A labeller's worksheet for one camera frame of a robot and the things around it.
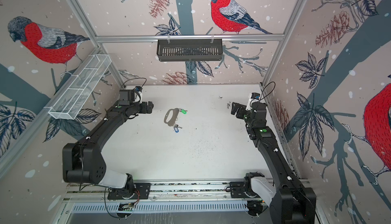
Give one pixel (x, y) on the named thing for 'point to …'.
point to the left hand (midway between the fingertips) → (144, 103)
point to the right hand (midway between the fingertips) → (239, 105)
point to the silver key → (177, 126)
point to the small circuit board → (126, 206)
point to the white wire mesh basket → (80, 86)
